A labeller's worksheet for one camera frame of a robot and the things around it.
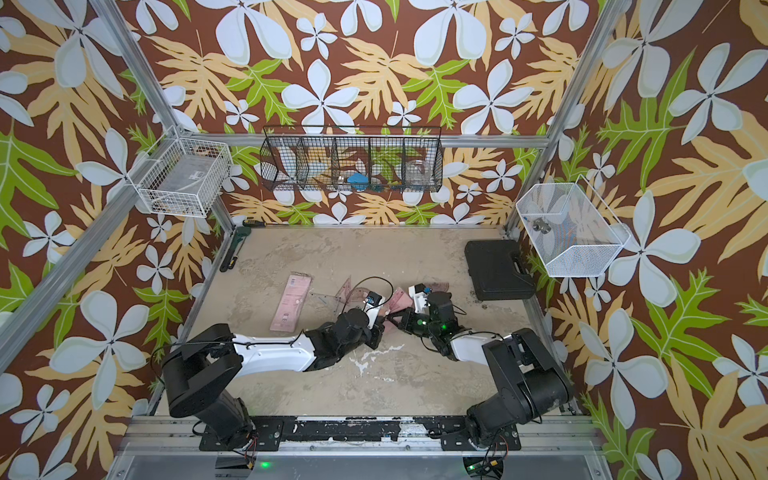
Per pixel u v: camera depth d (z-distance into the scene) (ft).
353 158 3.20
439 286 3.38
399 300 2.80
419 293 2.76
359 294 3.32
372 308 2.41
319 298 3.25
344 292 3.33
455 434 2.39
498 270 3.42
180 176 2.82
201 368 1.59
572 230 2.73
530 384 1.43
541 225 2.76
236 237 3.79
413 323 2.59
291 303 3.22
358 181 3.13
